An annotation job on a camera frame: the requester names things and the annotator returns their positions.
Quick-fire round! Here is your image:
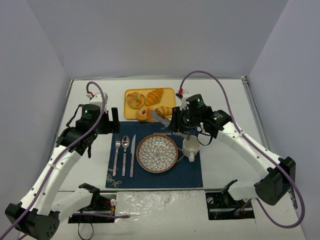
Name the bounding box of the small orange bread bun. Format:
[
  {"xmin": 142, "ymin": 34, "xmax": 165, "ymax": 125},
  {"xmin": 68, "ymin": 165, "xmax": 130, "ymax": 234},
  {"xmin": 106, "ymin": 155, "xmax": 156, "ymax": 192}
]
[{"xmin": 146, "ymin": 106, "xmax": 156, "ymax": 123}]

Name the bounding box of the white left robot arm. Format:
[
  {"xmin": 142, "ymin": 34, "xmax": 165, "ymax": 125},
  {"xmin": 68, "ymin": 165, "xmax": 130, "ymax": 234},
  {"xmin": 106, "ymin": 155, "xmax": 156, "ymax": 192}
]
[{"xmin": 0, "ymin": 92, "xmax": 120, "ymax": 240}]

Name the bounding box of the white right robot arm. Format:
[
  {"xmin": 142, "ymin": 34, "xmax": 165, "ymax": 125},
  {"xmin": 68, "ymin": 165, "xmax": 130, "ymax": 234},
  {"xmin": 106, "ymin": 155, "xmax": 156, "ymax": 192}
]
[{"xmin": 147, "ymin": 94, "xmax": 296, "ymax": 206}]

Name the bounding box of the round twisted bread roll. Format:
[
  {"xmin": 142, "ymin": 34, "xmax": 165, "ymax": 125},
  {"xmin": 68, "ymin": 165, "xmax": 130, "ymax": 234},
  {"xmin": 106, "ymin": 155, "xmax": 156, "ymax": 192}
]
[{"xmin": 126, "ymin": 92, "xmax": 146, "ymax": 110}]

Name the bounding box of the small striped croissant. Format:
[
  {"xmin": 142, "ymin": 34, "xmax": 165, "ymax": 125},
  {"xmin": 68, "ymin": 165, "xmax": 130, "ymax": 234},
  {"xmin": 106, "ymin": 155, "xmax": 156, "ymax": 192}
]
[{"xmin": 155, "ymin": 105, "xmax": 174, "ymax": 118}]

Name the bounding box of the large striped croissant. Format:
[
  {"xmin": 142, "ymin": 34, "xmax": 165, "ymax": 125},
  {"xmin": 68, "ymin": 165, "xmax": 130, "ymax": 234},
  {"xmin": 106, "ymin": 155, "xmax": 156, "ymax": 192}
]
[{"xmin": 145, "ymin": 88, "xmax": 164, "ymax": 107}]

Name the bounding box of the sugared orange donut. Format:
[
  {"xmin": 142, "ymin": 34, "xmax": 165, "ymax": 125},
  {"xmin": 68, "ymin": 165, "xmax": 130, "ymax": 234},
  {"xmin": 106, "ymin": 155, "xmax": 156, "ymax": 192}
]
[{"xmin": 135, "ymin": 106, "xmax": 151, "ymax": 122}]

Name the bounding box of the yellow plastic tray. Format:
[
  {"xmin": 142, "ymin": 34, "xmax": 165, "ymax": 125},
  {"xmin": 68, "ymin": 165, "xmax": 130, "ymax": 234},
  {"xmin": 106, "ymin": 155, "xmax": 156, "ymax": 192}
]
[{"xmin": 123, "ymin": 87, "xmax": 178, "ymax": 120}]

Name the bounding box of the white ceramic mug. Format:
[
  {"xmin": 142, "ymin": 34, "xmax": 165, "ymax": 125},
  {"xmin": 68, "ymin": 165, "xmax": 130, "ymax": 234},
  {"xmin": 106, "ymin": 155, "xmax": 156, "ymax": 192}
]
[{"xmin": 182, "ymin": 135, "xmax": 201, "ymax": 163}]

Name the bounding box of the floral patterned ceramic plate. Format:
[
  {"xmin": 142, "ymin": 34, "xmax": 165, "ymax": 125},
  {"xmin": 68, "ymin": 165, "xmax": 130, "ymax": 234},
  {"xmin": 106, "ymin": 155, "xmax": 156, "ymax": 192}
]
[{"xmin": 136, "ymin": 134, "xmax": 179, "ymax": 174}]

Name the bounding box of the dark blue cloth placemat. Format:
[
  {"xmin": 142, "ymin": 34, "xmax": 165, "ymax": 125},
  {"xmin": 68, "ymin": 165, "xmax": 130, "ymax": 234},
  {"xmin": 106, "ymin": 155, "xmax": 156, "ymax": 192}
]
[{"xmin": 105, "ymin": 121, "xmax": 203, "ymax": 189}]

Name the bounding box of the fork with pink handle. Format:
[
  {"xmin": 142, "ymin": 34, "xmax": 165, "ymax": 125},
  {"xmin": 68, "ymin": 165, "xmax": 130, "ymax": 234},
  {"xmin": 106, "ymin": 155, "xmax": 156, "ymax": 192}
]
[{"xmin": 112, "ymin": 135, "xmax": 121, "ymax": 177}]

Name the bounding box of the spoon with pink handle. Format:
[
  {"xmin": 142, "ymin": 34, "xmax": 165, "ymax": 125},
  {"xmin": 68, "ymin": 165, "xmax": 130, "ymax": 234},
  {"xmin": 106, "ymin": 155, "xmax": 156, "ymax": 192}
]
[{"xmin": 121, "ymin": 135, "xmax": 130, "ymax": 177}]

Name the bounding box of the knife with pink handle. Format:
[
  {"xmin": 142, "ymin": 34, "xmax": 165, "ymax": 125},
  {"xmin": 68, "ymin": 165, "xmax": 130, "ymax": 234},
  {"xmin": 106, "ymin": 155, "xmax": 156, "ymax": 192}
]
[{"xmin": 130, "ymin": 134, "xmax": 136, "ymax": 178}]

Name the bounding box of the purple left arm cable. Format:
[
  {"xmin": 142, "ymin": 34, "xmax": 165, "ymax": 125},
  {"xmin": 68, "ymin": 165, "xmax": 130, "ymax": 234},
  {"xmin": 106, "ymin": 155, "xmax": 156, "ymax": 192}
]
[{"xmin": 0, "ymin": 81, "xmax": 131, "ymax": 240}]

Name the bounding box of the metal table edge rail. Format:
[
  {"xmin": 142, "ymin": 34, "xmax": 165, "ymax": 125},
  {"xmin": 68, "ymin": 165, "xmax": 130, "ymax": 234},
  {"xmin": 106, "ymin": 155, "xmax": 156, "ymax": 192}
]
[{"xmin": 240, "ymin": 76, "xmax": 271, "ymax": 150}]

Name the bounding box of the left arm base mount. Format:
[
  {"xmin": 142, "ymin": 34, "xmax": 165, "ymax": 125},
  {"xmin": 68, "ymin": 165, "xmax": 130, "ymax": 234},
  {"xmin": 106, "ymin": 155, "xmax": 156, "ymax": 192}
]
[{"xmin": 67, "ymin": 194, "xmax": 117, "ymax": 224}]

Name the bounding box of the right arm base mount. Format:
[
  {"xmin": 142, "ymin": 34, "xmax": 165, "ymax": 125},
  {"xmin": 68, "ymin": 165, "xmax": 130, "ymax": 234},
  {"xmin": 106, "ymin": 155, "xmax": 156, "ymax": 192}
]
[{"xmin": 205, "ymin": 191, "xmax": 255, "ymax": 221}]

